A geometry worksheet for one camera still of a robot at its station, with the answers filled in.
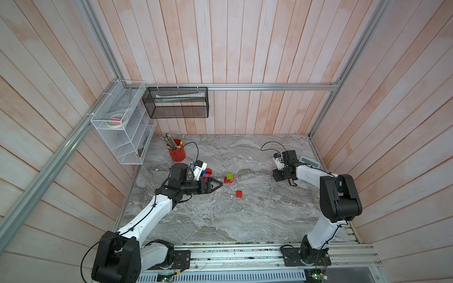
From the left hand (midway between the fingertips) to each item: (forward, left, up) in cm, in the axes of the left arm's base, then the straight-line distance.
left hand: (216, 188), depth 78 cm
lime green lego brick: (+13, -7, -11) cm, 18 cm away
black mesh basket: (+53, +25, +9) cm, 59 cm away
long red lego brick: (+13, -5, -16) cm, 21 cm away
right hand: (+18, -35, -15) cm, 42 cm away
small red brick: (+5, -12, -15) cm, 20 cm away
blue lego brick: (+17, +8, -13) cm, 23 cm away
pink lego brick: (+15, -10, -15) cm, 23 cm away
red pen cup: (+29, +24, -14) cm, 40 cm away
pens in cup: (+30, +27, -3) cm, 40 cm away
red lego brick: (+18, +5, -14) cm, 24 cm away
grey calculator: (+25, -55, -13) cm, 62 cm away
